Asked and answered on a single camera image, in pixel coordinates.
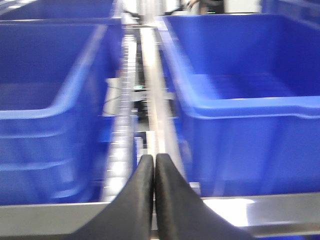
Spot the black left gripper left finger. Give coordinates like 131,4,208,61
66,154,155,240

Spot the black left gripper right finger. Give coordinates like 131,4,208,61
154,152,258,240

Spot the steel rack with roller tracks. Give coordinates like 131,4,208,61
0,14,320,238

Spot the large blue plastic bin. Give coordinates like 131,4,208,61
0,18,123,206
261,0,320,23
156,13,320,198

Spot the blue bin with paper label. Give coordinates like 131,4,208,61
0,0,121,25

